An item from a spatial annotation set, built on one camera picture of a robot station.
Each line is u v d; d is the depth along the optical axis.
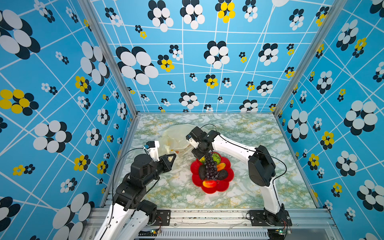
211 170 0.82
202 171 0.85
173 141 0.92
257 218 0.72
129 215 0.46
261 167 0.51
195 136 0.72
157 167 0.61
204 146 0.66
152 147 0.62
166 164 0.58
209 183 0.80
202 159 0.87
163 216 0.74
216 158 0.87
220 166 0.87
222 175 0.83
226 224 0.73
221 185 0.82
